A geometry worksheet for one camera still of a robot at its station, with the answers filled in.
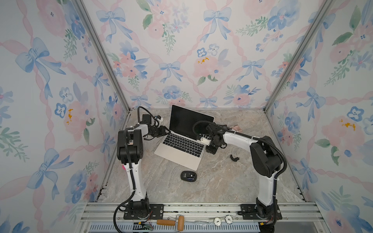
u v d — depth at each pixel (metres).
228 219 0.72
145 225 0.71
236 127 1.03
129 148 0.59
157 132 0.92
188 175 0.84
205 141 0.87
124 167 0.59
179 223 0.70
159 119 0.98
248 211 0.74
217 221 0.72
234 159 0.93
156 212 0.73
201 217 0.73
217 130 0.78
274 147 0.54
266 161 0.52
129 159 0.55
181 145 0.98
